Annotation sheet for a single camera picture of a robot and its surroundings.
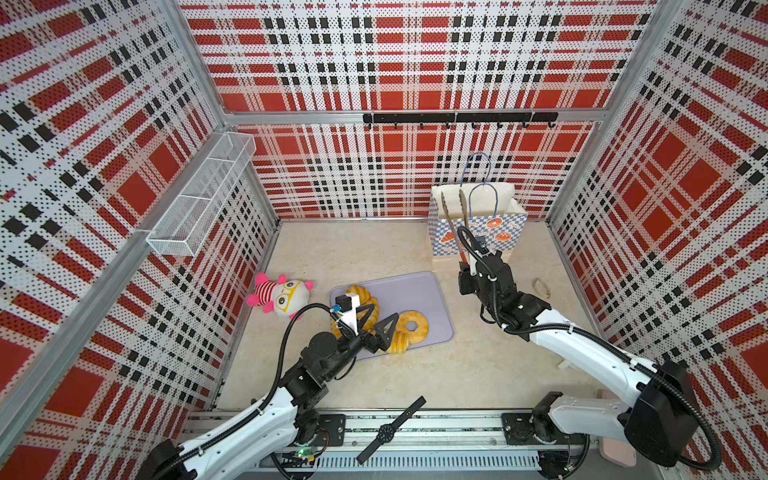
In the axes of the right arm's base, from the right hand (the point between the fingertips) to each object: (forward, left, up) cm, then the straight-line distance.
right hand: (467, 264), depth 80 cm
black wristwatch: (-36, +22, -21) cm, 48 cm away
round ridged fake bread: (0, +30, -19) cm, 35 cm away
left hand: (-14, +22, -3) cm, 26 cm away
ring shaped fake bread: (-6, +16, -19) cm, 26 cm away
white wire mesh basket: (+18, +85, 0) cm, 87 cm away
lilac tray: (+4, +41, -21) cm, 46 cm away
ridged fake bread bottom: (-15, +19, -16) cm, 29 cm away
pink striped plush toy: (-1, +55, -14) cm, 56 cm away
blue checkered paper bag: (+15, -4, +8) cm, 17 cm away
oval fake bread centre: (-20, +33, +4) cm, 38 cm away
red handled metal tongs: (+10, +4, +6) cm, 12 cm away
